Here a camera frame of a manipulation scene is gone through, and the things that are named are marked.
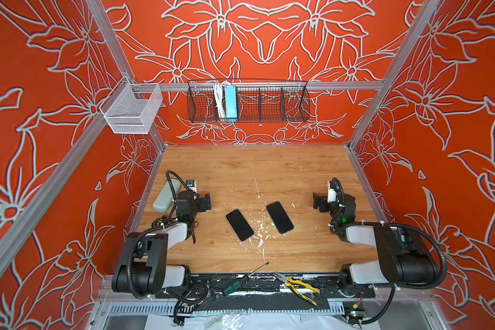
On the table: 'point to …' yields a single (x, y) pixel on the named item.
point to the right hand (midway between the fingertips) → (325, 191)
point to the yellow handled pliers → (288, 282)
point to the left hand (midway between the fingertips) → (198, 193)
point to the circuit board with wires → (358, 313)
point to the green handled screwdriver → (238, 284)
